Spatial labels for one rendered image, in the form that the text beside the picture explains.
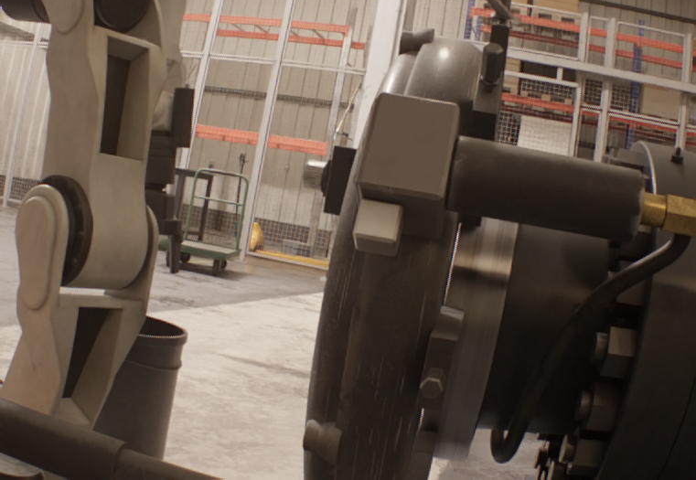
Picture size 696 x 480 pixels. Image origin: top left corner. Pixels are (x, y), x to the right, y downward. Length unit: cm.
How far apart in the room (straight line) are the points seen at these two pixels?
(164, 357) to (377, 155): 118
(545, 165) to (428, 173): 12
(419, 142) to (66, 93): 50
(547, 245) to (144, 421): 111
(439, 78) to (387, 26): 792
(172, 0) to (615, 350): 86
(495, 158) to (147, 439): 132
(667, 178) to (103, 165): 72
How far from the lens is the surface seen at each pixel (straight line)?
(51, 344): 105
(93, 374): 116
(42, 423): 44
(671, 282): 99
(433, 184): 78
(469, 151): 81
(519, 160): 81
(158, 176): 131
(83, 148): 105
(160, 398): 193
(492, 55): 89
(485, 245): 103
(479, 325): 101
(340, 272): 89
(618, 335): 99
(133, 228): 107
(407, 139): 80
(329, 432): 91
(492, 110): 91
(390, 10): 895
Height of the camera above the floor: 71
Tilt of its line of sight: level
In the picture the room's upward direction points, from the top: 10 degrees clockwise
